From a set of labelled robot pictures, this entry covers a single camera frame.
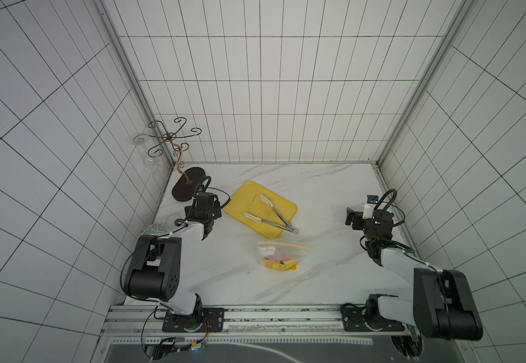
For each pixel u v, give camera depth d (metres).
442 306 0.42
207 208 0.73
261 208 1.00
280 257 0.79
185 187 1.10
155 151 0.79
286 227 0.92
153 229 0.92
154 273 0.45
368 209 0.79
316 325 0.73
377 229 0.67
